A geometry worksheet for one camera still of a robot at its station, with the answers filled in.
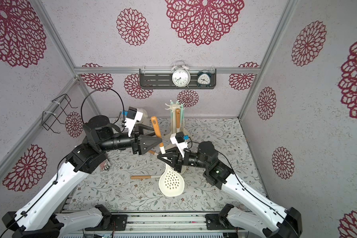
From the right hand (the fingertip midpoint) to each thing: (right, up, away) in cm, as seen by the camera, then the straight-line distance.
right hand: (159, 155), depth 58 cm
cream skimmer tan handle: (-12, -18, +30) cm, 37 cm away
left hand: (0, +7, -4) cm, 8 cm away
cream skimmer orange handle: (+5, -12, +4) cm, 14 cm away
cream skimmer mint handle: (+9, +17, +15) cm, 25 cm away
